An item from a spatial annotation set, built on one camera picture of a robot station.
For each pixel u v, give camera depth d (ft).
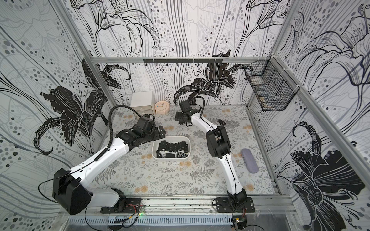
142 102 3.53
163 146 3.05
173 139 3.23
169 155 2.98
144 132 2.00
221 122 3.42
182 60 2.96
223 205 2.36
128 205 2.38
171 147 3.05
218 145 2.01
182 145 3.11
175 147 3.05
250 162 2.80
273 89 2.90
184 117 2.57
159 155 2.96
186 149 3.03
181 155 2.94
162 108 3.76
